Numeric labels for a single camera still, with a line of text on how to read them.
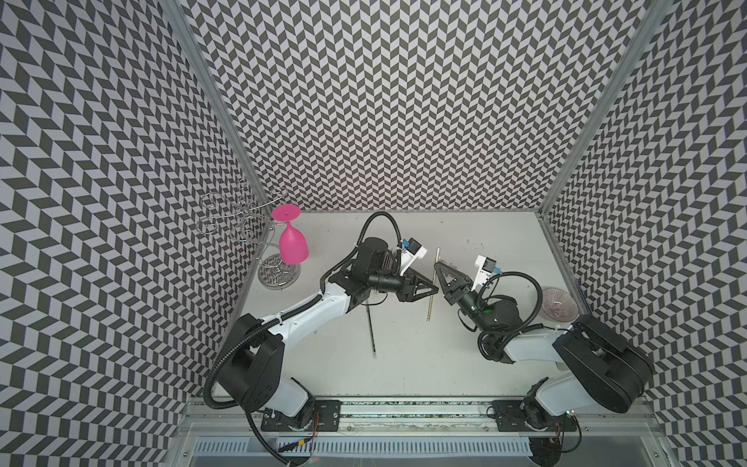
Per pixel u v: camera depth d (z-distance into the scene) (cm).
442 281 72
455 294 67
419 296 67
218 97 87
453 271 74
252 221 112
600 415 75
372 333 87
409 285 66
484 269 69
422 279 72
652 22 68
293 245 83
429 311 74
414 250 68
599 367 44
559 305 90
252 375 42
